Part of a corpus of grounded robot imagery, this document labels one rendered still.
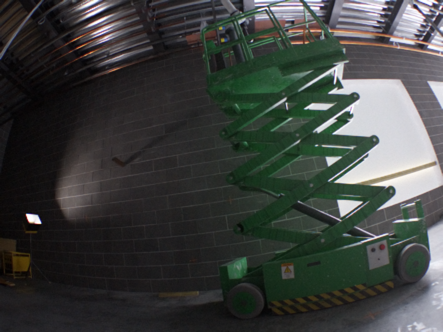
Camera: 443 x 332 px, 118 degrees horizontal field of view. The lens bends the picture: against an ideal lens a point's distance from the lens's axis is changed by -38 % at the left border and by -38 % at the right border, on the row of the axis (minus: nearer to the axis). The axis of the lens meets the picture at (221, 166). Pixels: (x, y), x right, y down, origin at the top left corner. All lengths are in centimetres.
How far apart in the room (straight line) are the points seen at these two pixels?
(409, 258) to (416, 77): 492
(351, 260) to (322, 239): 30
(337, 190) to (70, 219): 402
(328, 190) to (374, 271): 77
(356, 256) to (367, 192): 56
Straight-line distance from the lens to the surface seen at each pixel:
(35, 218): 456
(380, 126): 449
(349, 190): 189
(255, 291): 173
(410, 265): 186
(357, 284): 173
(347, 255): 166
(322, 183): 181
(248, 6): 418
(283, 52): 237
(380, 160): 412
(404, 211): 242
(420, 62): 695
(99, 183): 387
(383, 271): 182
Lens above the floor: 69
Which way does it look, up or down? 19 degrees up
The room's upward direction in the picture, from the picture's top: 8 degrees counter-clockwise
